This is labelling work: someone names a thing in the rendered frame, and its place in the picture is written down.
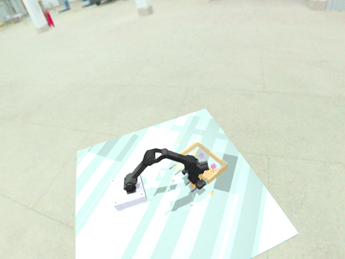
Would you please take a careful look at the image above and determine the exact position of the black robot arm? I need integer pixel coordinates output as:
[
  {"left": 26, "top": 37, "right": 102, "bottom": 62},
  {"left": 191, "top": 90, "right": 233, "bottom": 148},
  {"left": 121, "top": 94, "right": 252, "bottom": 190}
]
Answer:
[{"left": 123, "top": 148, "right": 209, "bottom": 194}]

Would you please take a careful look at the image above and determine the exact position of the orange polka-dot strip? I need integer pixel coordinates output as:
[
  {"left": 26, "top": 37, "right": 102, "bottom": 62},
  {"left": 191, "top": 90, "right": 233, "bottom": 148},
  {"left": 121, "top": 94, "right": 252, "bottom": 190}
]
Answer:
[{"left": 189, "top": 174, "right": 206, "bottom": 189}]

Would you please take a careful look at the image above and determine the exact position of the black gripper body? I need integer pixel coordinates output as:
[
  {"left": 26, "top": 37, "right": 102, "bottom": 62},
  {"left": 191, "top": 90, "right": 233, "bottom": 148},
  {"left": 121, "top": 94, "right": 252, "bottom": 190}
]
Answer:
[{"left": 182, "top": 168, "right": 206, "bottom": 190}]

